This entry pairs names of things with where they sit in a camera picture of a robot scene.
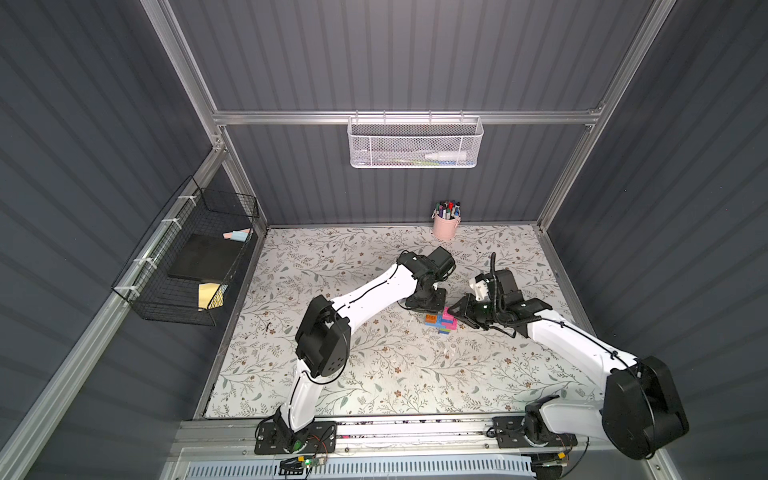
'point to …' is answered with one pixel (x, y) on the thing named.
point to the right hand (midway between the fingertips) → (451, 315)
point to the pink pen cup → (444, 228)
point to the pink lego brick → (450, 322)
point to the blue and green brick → (444, 331)
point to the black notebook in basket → (204, 257)
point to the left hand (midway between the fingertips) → (441, 316)
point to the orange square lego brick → (430, 318)
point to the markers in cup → (447, 209)
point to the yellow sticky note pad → (211, 295)
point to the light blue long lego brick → (439, 324)
